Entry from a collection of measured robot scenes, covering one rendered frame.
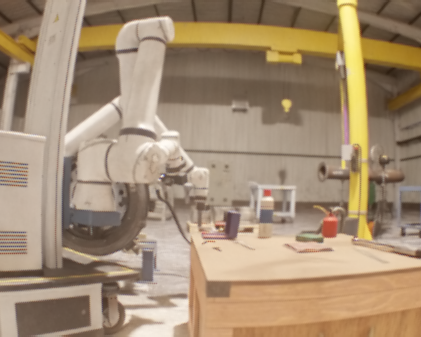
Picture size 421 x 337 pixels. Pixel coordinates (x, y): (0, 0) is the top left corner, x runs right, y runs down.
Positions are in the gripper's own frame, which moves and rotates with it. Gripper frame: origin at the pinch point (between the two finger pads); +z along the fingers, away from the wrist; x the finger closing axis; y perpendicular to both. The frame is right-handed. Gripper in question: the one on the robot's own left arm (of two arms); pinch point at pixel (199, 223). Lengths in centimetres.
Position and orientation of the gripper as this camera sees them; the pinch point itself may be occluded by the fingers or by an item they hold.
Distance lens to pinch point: 244.0
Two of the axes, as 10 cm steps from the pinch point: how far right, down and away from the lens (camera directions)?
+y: 10.0, 0.5, 0.5
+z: -0.4, 10.0, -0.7
